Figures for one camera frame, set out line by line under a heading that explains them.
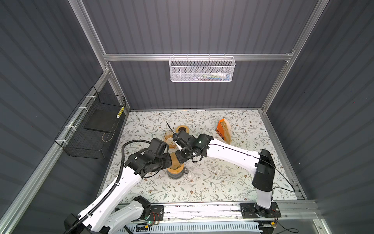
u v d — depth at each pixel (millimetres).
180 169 786
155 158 556
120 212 541
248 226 707
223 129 963
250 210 723
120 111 826
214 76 917
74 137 650
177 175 828
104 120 734
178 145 606
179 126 1088
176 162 692
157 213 723
